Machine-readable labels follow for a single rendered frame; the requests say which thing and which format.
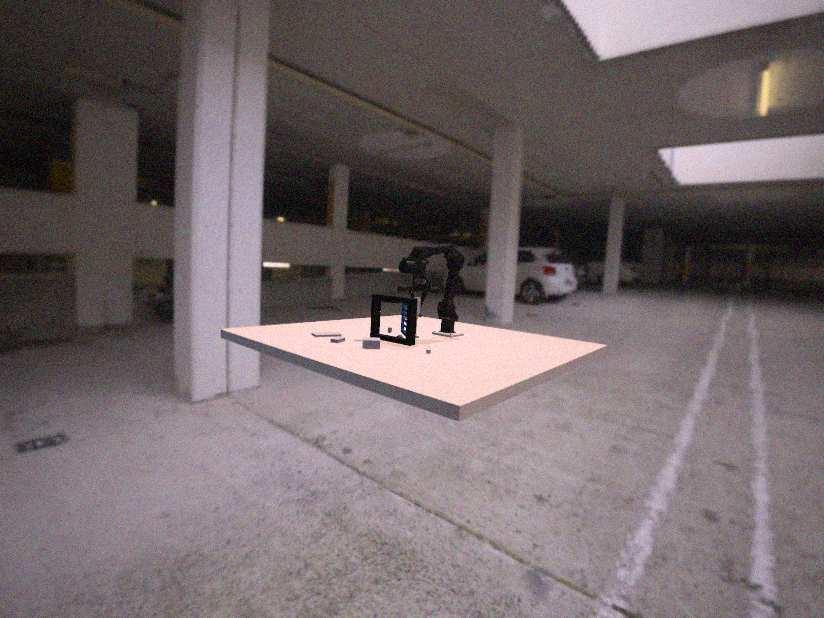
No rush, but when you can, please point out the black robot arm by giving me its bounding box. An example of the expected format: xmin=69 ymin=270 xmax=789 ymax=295
xmin=399 ymin=244 xmax=465 ymax=333

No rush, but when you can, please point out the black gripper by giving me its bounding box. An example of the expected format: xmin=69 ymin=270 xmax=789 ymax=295
xmin=398 ymin=273 xmax=439 ymax=308

